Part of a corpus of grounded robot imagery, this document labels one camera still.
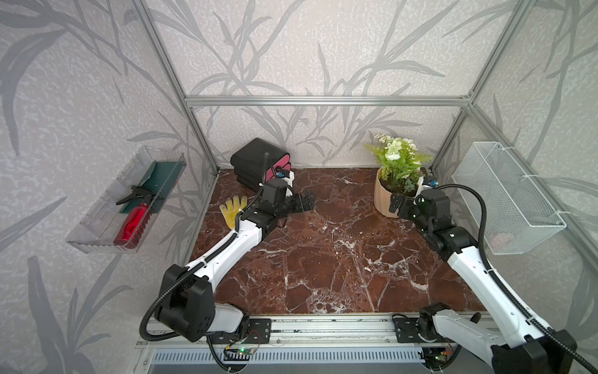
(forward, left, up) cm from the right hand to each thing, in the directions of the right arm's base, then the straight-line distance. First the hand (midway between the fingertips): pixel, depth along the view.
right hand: (403, 197), depth 78 cm
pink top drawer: (+20, +49, -8) cm, 53 cm away
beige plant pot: (+10, +3, -8) cm, 13 cm away
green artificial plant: (+14, -1, +3) cm, 15 cm away
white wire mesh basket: (-9, -24, +9) cm, 27 cm away
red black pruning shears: (-15, +76, +12) cm, 79 cm away
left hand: (+3, +33, -2) cm, 33 cm away
